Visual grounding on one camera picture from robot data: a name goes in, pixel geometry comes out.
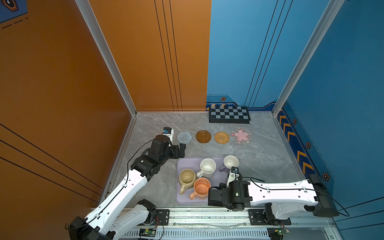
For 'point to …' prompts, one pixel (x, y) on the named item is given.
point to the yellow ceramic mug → (187, 178)
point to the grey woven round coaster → (184, 137)
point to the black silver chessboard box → (229, 114)
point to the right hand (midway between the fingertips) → (222, 195)
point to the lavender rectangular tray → (194, 163)
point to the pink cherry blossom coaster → (241, 136)
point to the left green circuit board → (147, 232)
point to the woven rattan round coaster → (221, 137)
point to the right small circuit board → (279, 231)
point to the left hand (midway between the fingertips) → (178, 143)
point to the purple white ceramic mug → (229, 161)
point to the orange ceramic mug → (201, 187)
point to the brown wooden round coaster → (203, 136)
